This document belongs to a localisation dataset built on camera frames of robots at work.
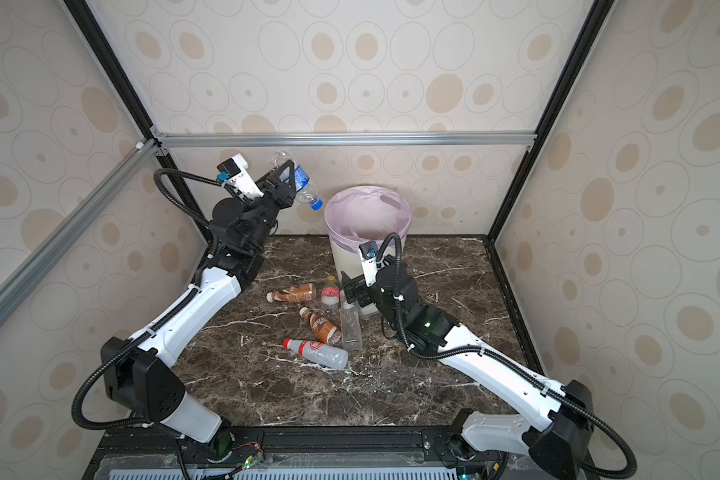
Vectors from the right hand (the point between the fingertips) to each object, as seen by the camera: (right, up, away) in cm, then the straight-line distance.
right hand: (364, 264), depth 70 cm
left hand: (-14, +22, -8) cm, 28 cm away
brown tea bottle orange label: (-11, -20, +18) cm, 29 cm away
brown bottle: (-22, -10, +27) cm, 36 cm away
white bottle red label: (-12, -26, +16) cm, 33 cm away
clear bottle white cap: (-4, -20, +23) cm, 30 cm away
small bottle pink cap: (-11, -12, +27) cm, 32 cm away
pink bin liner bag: (0, +16, +27) cm, 32 cm away
